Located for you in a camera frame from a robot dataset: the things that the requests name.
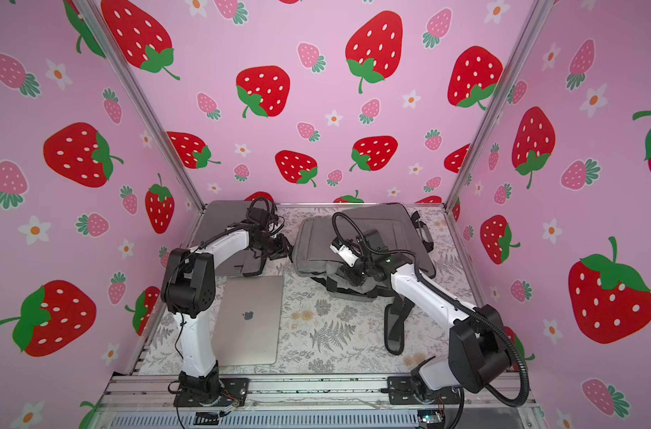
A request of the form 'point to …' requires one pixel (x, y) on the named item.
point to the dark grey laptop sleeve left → (220, 214)
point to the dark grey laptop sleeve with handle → (391, 225)
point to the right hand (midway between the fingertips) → (341, 268)
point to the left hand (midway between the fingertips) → (294, 251)
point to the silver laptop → (248, 321)
